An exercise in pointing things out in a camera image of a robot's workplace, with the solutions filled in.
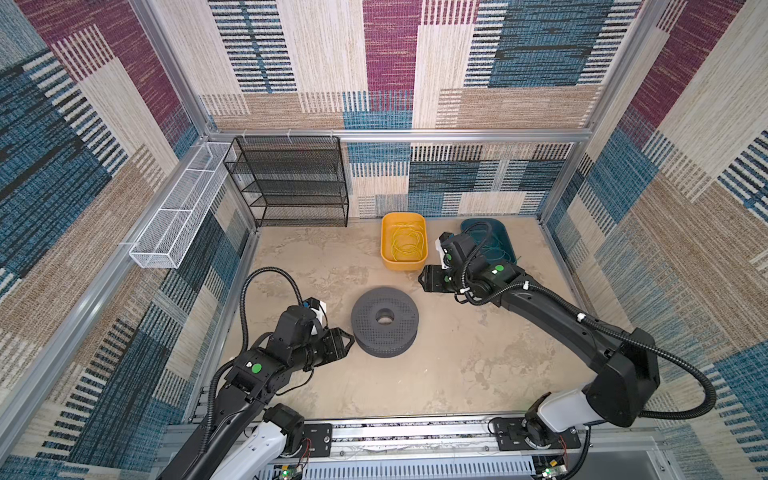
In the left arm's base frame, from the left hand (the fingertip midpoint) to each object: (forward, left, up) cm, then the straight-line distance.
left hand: (349, 338), depth 72 cm
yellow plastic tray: (+32, -15, -13) cm, 38 cm away
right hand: (+15, -21, +1) cm, 25 cm away
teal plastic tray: (+44, -48, -15) cm, 67 cm away
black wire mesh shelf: (+61, +25, -1) cm, 66 cm away
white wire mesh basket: (+32, +57, 0) cm, 65 cm away
